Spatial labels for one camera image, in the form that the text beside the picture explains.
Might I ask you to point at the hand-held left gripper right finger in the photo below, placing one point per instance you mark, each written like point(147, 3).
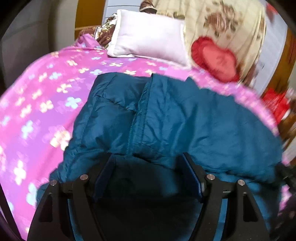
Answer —
point(190, 176)

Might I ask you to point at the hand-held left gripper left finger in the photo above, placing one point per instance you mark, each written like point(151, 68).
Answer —
point(104, 178)

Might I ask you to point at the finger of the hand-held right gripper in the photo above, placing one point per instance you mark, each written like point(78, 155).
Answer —
point(285, 172)

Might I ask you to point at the dark blue puffer jacket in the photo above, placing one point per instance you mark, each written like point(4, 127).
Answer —
point(185, 115)

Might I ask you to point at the wooden shelf rack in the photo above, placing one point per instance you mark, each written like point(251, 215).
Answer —
point(289, 129)

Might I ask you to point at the red shopping bag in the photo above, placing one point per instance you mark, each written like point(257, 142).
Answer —
point(275, 104)

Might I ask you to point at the pink floral bed sheet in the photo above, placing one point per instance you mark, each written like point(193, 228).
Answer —
point(34, 104)

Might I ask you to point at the red heart-shaped cushion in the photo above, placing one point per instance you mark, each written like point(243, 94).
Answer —
point(215, 58)

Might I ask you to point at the white square pillow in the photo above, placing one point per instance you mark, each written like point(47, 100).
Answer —
point(150, 39)

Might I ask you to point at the brown floral quilt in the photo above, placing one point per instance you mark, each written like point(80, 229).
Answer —
point(104, 34)

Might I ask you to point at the cream rose-print blanket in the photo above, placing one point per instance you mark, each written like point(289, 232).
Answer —
point(231, 18)

